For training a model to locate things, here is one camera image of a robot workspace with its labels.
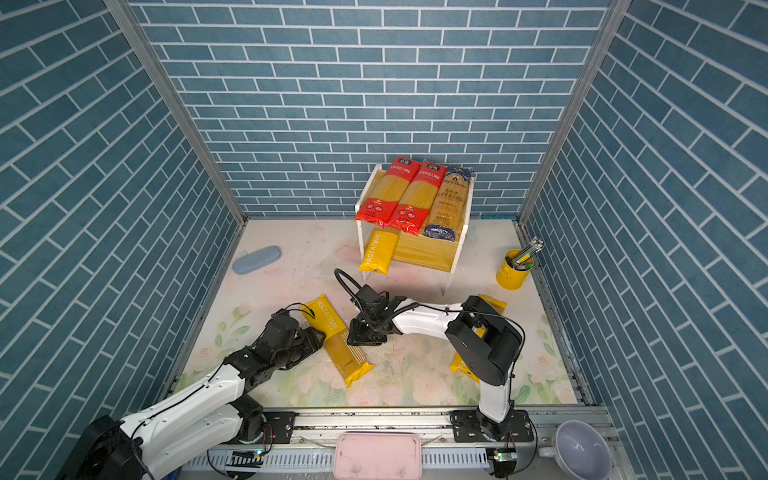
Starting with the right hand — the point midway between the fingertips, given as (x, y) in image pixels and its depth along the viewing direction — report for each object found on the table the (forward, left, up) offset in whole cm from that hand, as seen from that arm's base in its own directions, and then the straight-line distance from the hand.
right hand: (348, 339), depth 86 cm
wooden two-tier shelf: (+25, -19, +12) cm, 34 cm away
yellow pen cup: (+24, -49, +5) cm, 55 cm away
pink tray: (-27, -12, -1) cm, 29 cm away
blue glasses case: (+28, +40, -1) cm, 49 cm away
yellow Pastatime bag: (+23, -7, +14) cm, 28 cm away
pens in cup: (+28, -53, +8) cm, 60 cm away
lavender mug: (-21, -61, -4) cm, 64 cm away
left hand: (-1, +7, 0) cm, 7 cm away
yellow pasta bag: (-1, +3, -1) cm, 3 cm away
